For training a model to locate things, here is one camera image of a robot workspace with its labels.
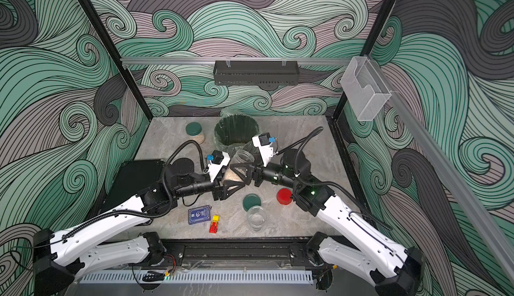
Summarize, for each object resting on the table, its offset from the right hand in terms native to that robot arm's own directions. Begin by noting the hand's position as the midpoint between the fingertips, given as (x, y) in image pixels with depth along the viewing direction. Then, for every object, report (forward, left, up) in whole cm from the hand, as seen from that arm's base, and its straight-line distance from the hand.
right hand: (234, 165), depth 60 cm
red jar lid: (+4, -20, -34) cm, 40 cm away
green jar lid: (+2, -4, -34) cm, 35 cm away
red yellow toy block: (-8, +11, -33) cm, 35 cm away
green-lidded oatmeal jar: (+35, +25, -24) cm, 49 cm away
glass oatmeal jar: (-5, -7, -34) cm, 35 cm away
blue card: (-4, +17, -32) cm, 37 cm away
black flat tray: (+10, +49, -27) cm, 57 cm away
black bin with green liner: (+30, +3, -19) cm, 36 cm away
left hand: (-1, -2, -4) cm, 5 cm away
